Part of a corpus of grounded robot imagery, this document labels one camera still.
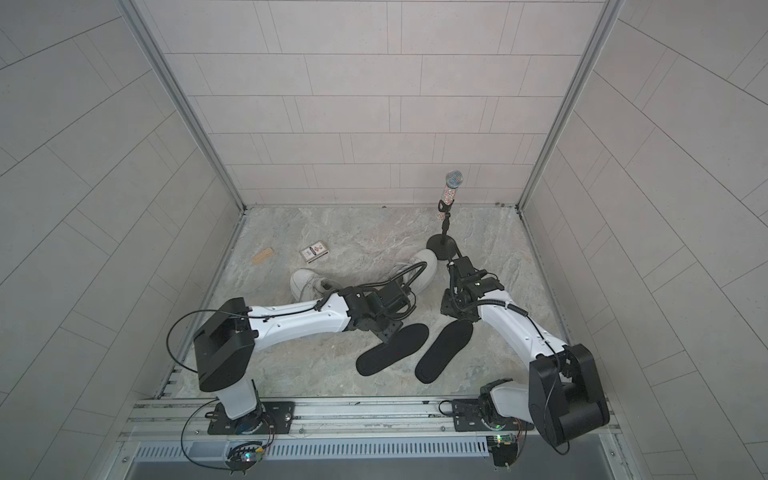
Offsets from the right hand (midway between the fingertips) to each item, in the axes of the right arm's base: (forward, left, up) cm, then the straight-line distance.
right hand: (448, 306), depth 86 cm
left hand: (-5, +15, 0) cm, 16 cm away
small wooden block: (+23, +61, 0) cm, 65 cm away
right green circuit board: (-34, -8, -4) cm, 35 cm away
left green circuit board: (-32, +50, 0) cm, 60 cm away
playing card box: (+24, +42, -1) cm, 49 cm away
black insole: (-8, -1, -4) cm, 9 cm away
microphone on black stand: (+24, -2, -1) cm, 24 cm away
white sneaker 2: (-1, +10, +20) cm, 22 cm away
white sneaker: (+7, +41, +5) cm, 42 cm away
